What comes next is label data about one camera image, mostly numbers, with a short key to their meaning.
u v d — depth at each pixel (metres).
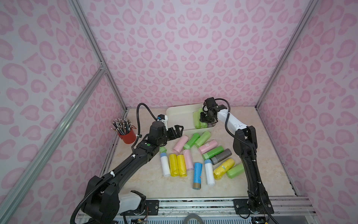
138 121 0.64
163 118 0.73
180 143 0.95
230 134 0.59
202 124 1.01
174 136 0.71
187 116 1.14
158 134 0.62
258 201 0.63
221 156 0.89
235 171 0.82
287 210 0.73
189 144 0.95
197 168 0.84
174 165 0.86
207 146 0.93
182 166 0.85
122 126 0.87
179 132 0.72
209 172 0.82
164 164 0.86
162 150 0.92
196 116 1.13
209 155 0.89
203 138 0.98
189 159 0.88
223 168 0.83
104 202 0.39
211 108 0.80
